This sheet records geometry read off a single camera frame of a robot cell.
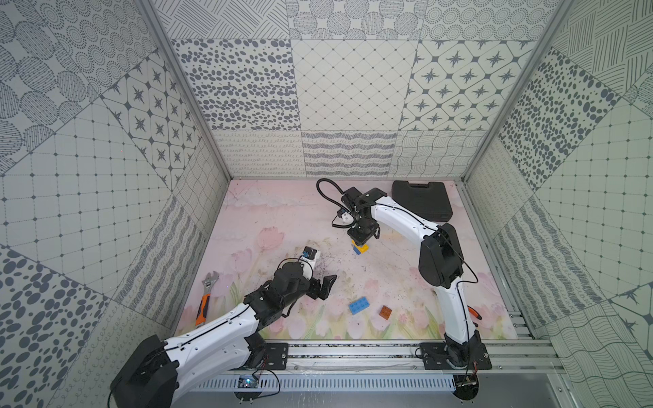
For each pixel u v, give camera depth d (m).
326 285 0.72
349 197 0.77
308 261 0.71
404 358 0.76
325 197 0.87
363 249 0.92
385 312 0.82
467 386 0.73
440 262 0.55
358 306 0.83
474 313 0.82
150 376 0.41
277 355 0.73
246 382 0.71
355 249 0.95
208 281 0.88
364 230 0.80
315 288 0.72
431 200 1.07
